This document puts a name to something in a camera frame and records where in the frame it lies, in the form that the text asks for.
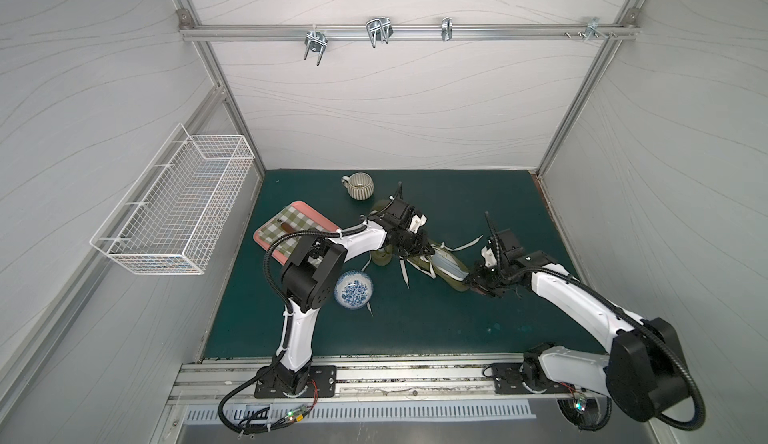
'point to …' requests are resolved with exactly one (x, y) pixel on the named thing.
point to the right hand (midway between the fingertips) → (466, 281)
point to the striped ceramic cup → (359, 185)
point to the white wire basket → (172, 216)
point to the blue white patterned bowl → (353, 290)
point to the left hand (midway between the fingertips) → (437, 254)
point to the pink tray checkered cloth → (299, 216)
